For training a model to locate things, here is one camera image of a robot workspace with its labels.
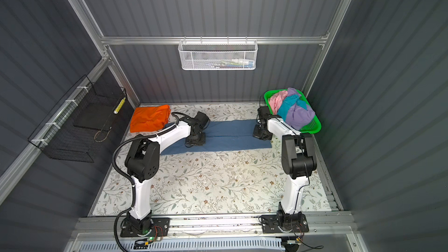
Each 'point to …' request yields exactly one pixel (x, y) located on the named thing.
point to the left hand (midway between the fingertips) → (199, 142)
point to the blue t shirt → (220, 136)
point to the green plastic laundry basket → (266, 98)
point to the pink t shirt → (276, 98)
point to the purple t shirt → (297, 117)
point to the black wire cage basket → (76, 128)
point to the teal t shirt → (289, 102)
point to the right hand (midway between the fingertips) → (261, 136)
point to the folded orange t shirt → (149, 118)
